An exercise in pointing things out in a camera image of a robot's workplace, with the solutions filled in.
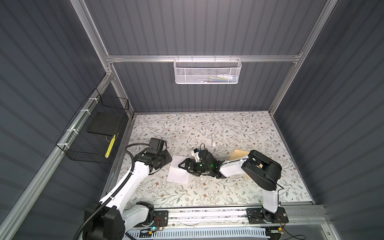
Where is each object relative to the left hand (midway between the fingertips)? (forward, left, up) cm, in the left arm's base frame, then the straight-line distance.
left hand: (169, 158), depth 83 cm
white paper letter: (-5, -3, -11) cm, 12 cm away
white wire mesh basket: (+74, -29, +11) cm, 80 cm away
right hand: (-4, -7, -7) cm, 11 cm away
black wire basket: (+5, +36, +16) cm, 40 cm away
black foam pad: (+13, +32, +18) cm, 38 cm away
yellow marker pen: (-1, +26, +16) cm, 30 cm away
